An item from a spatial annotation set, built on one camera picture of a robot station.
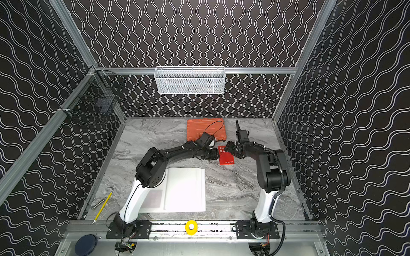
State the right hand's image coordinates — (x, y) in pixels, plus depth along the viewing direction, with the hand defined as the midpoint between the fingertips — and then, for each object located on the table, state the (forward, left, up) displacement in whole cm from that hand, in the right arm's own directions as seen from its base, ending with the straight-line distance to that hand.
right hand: (229, 150), depth 102 cm
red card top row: (-3, +2, -3) cm, 5 cm away
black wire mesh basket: (+22, +83, +25) cm, 89 cm away
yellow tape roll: (-45, +21, -1) cm, 50 cm away
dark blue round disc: (-51, +66, +1) cm, 84 cm away
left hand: (-8, +4, +2) cm, 9 cm away
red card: (-31, +41, +1) cm, 52 cm away
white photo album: (-27, +27, -1) cm, 38 cm away
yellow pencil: (-35, +67, -2) cm, 76 cm away
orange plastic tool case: (-2, +10, +23) cm, 25 cm away
